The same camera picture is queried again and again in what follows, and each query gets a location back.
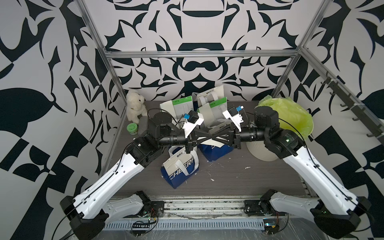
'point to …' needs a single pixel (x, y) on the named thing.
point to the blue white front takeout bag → (181, 165)
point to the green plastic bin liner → (292, 116)
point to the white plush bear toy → (135, 105)
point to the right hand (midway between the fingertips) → (213, 135)
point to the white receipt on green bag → (206, 113)
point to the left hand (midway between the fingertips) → (209, 132)
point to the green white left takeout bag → (178, 107)
